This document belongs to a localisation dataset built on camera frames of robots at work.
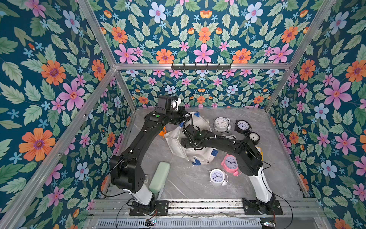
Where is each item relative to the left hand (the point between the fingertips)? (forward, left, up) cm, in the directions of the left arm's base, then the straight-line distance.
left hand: (193, 114), depth 76 cm
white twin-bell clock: (0, -26, -26) cm, 37 cm away
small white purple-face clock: (-26, -12, -28) cm, 40 cm away
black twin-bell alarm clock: (+8, -38, -27) cm, 47 cm away
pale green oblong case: (-23, +22, -27) cm, 42 cm away
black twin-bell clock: (-1, -43, -27) cm, 51 cm away
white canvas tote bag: (-13, -2, -25) cm, 29 cm away
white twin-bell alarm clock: (+11, -22, -26) cm, 36 cm away
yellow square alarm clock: (-13, -42, -27) cm, 52 cm away
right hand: (-1, +2, -25) cm, 25 cm away
